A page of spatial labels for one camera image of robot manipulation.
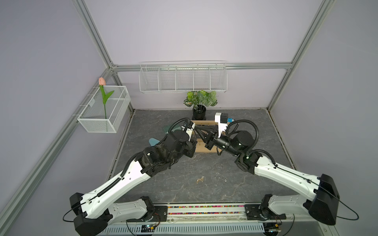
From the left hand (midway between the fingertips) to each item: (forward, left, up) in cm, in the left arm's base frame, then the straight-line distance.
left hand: (193, 140), depth 66 cm
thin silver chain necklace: (-7, -14, -31) cm, 34 cm away
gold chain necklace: (-8, -4, -30) cm, 32 cm away
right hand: (0, -1, +10) cm, 10 cm away
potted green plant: (+34, -6, -7) cm, 35 cm away
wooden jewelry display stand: (-5, -3, +3) cm, 6 cm away
